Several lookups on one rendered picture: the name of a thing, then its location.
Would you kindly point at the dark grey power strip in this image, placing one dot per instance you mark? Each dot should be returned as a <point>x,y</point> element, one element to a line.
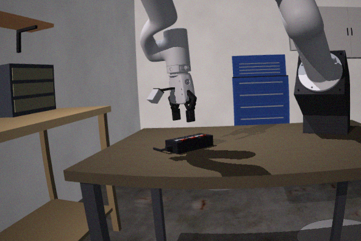
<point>187,143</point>

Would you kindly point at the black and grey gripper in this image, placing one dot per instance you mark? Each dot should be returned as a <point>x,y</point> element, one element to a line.
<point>183,93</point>

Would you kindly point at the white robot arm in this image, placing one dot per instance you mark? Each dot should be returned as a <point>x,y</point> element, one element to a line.
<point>301,19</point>

